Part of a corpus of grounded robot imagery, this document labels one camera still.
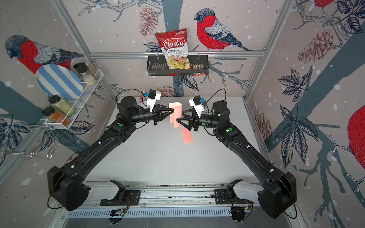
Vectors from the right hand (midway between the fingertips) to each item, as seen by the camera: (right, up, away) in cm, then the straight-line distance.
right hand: (179, 116), depth 65 cm
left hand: (-2, +4, -2) cm, 5 cm away
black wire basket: (-17, +34, +29) cm, 48 cm away
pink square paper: (+4, -15, +33) cm, 37 cm away
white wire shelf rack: (-53, +17, +14) cm, 57 cm away
